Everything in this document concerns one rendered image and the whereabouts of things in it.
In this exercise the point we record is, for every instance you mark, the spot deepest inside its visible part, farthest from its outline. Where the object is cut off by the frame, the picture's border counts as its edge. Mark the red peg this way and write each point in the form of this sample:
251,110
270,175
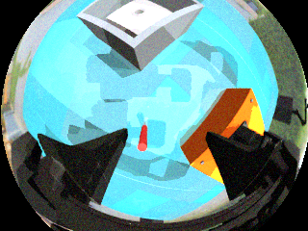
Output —
142,141

